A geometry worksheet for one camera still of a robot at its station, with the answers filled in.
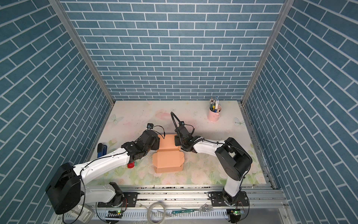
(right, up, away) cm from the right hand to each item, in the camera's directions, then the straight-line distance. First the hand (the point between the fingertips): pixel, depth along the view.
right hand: (176, 136), depth 93 cm
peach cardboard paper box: (-4, -13, -6) cm, 15 cm away
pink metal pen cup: (+28, +13, +10) cm, 32 cm away
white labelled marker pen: (+28, +22, +4) cm, 36 cm away
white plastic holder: (-42, -34, -26) cm, 60 cm away
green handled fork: (+16, -34, -22) cm, 43 cm away
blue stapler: (-48, -8, -4) cm, 48 cm away
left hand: (-12, -1, -7) cm, 14 cm away
